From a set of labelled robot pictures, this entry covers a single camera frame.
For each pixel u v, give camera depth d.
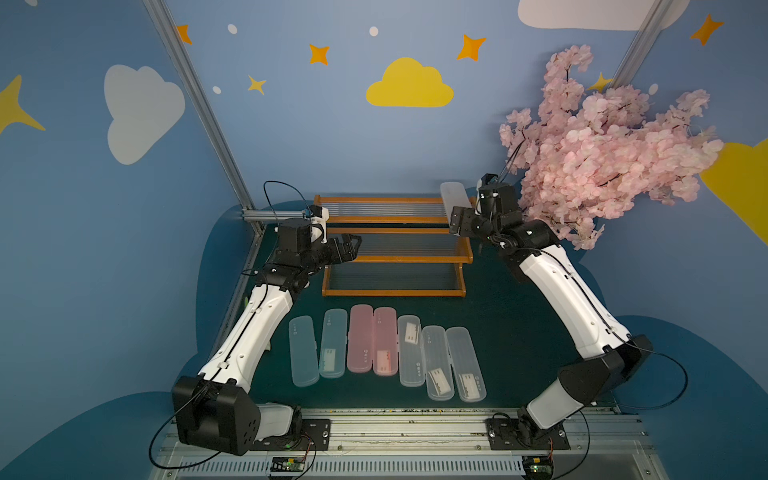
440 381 0.82
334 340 0.91
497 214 0.55
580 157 0.58
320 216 0.69
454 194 0.90
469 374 0.83
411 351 0.88
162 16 0.69
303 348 0.88
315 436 0.75
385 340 0.94
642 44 0.74
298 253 0.58
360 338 0.91
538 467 0.73
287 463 0.72
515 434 0.73
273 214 1.14
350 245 0.69
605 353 0.42
